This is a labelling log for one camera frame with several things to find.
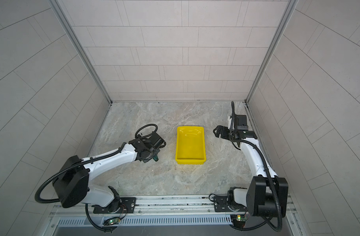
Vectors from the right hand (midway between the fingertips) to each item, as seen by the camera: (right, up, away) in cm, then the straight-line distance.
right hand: (221, 131), depth 85 cm
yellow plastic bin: (-18, -12, +6) cm, 22 cm away
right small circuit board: (+4, -40, -17) cm, 44 cm away
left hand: (-36, -12, +1) cm, 38 cm away
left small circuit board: (-52, -37, -20) cm, 67 cm away
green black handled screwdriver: (-38, -15, -5) cm, 41 cm away
